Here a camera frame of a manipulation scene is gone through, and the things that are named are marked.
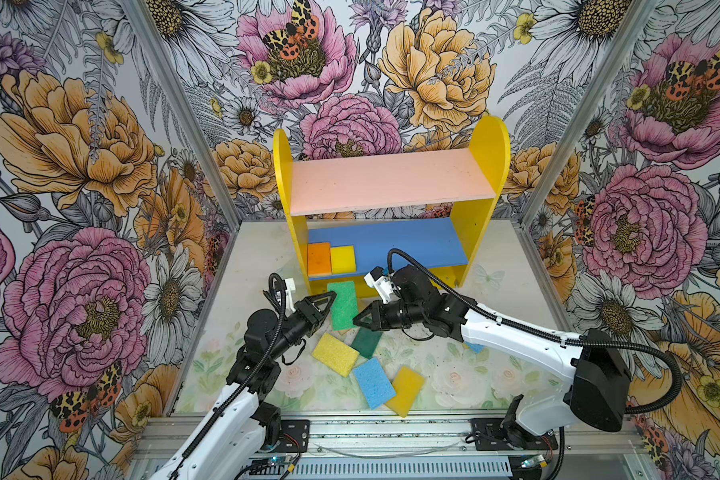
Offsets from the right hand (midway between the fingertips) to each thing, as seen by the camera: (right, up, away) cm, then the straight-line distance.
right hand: (357, 331), depth 72 cm
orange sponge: (-12, +16, +18) cm, 27 cm away
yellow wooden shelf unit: (+13, +35, +52) cm, 64 cm away
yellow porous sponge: (-6, -10, +14) cm, 18 cm away
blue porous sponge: (+4, -16, +9) cm, 19 cm away
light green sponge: (-3, +6, +2) cm, 7 cm away
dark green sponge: (+2, -8, +18) cm, 19 cm away
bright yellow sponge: (-5, +16, +18) cm, 25 cm away
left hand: (-5, +6, +3) cm, 8 cm away
